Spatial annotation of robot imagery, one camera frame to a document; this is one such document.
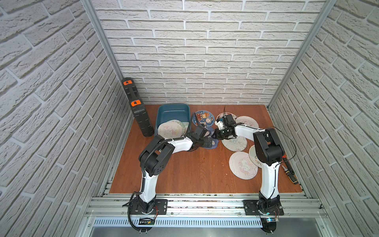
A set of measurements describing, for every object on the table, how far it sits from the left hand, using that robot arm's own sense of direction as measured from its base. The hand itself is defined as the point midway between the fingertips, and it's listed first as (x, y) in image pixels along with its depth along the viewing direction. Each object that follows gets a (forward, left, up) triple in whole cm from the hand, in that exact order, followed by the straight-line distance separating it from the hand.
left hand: (208, 140), depth 97 cm
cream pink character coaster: (+10, +27, -2) cm, 29 cm away
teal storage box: (+29, +32, -5) cm, 44 cm away
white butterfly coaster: (-2, -20, -2) cm, 20 cm away
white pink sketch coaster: (+19, -32, -2) cm, 37 cm away
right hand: (+5, -4, -2) cm, 7 cm away
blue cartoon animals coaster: (+23, +2, -3) cm, 23 cm away
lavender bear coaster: (0, -4, -1) cm, 4 cm away
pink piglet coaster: (-17, -19, -2) cm, 26 cm away
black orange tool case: (+7, +43, +24) cm, 49 cm away
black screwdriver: (-23, -47, -1) cm, 52 cm away
